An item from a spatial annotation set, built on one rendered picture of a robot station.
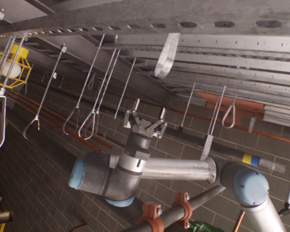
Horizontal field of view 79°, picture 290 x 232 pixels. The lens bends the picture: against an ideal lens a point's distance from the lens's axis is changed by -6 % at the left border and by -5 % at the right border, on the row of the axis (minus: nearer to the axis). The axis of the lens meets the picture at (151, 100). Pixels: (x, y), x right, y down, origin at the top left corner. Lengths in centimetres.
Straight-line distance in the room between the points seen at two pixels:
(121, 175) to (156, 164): 20
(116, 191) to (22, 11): 120
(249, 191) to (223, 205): 168
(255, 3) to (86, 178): 58
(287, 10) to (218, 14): 7
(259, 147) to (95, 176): 197
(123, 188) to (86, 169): 13
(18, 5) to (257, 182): 153
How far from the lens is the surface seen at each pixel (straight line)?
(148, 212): 55
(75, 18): 47
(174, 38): 67
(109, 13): 38
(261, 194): 81
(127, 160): 61
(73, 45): 159
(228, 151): 161
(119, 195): 64
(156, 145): 272
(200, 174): 84
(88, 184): 63
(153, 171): 77
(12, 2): 145
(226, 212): 246
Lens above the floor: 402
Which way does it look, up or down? 6 degrees up
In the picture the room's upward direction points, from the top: 18 degrees clockwise
